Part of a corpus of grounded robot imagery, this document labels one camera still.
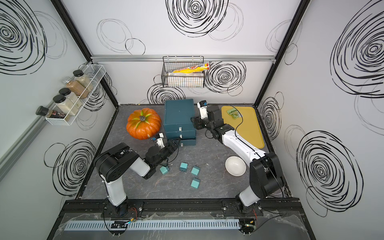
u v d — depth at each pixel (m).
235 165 0.85
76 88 0.72
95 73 0.93
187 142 0.91
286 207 0.76
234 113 1.15
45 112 0.60
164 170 0.84
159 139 0.83
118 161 0.51
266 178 0.43
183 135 0.88
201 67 0.86
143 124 0.93
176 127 0.83
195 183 0.81
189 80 0.87
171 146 0.80
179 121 0.83
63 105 0.65
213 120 0.64
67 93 0.67
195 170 0.85
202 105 0.73
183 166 0.87
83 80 0.75
